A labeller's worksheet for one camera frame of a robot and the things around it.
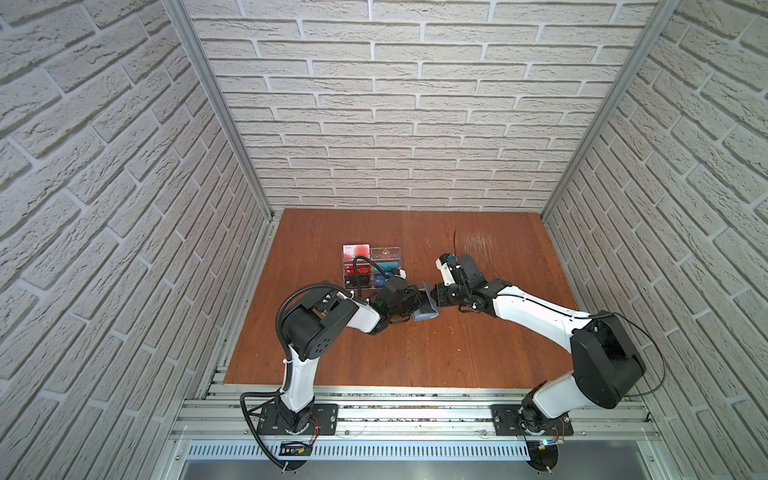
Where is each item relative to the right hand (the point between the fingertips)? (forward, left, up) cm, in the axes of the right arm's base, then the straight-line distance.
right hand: (432, 291), depth 88 cm
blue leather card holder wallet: (-4, +2, -2) cm, 5 cm away
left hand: (+2, -1, -4) cm, 5 cm away
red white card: (+18, +25, 0) cm, 30 cm away
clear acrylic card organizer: (+17, +16, -2) cm, 24 cm away
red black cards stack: (+12, +21, -5) cm, 25 cm away
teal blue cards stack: (+9, +15, 0) cm, 17 cm away
